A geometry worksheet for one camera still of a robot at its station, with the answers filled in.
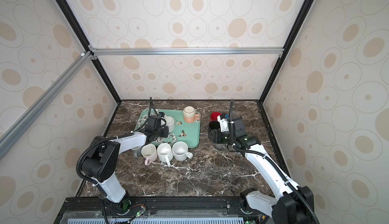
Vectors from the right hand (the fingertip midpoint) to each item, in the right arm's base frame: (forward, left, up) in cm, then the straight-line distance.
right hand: (212, 134), depth 80 cm
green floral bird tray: (+12, +15, -17) cm, 25 cm away
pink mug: (-3, +36, -13) cm, 39 cm away
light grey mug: (-5, +42, -10) cm, 43 cm away
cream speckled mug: (-1, +19, -17) cm, 26 cm away
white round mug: (-6, +26, -9) cm, 28 cm away
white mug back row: (+14, +25, -8) cm, 30 cm away
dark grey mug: (+2, -6, -16) cm, 18 cm away
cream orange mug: (+21, +13, -9) cm, 26 cm away
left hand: (+13, +25, -10) cm, 30 cm away
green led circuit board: (-32, +35, -16) cm, 50 cm away
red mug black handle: (+22, -3, -12) cm, 25 cm away
